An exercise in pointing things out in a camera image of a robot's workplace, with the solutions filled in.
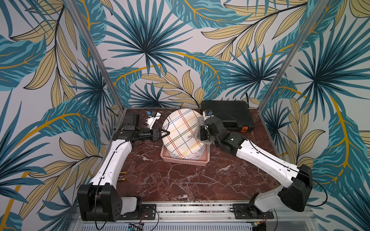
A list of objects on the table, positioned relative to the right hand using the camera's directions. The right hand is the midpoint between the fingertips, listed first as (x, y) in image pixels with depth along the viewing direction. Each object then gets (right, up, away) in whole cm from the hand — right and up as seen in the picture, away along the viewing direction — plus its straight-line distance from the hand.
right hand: (201, 126), depth 77 cm
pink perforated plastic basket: (+2, -22, +13) cm, 25 cm away
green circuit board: (-35, -50, -7) cm, 61 cm away
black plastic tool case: (+32, +8, +40) cm, 52 cm away
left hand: (-17, -4, -4) cm, 18 cm away
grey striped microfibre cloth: (-3, -4, -3) cm, 6 cm away
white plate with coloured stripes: (-11, +1, -2) cm, 11 cm away
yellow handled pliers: (-44, -31, +6) cm, 54 cm away
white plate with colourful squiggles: (-3, -20, +15) cm, 25 cm away
